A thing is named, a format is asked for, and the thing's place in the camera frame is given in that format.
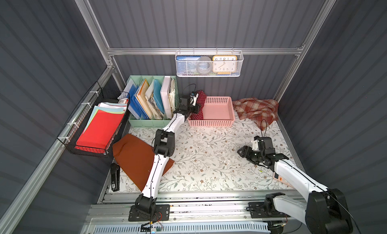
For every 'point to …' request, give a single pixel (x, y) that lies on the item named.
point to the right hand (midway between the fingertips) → (245, 152)
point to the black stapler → (115, 174)
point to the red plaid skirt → (263, 112)
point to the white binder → (166, 100)
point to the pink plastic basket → (218, 111)
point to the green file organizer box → (152, 100)
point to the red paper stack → (101, 127)
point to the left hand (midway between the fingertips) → (197, 103)
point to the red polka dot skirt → (200, 102)
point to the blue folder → (134, 105)
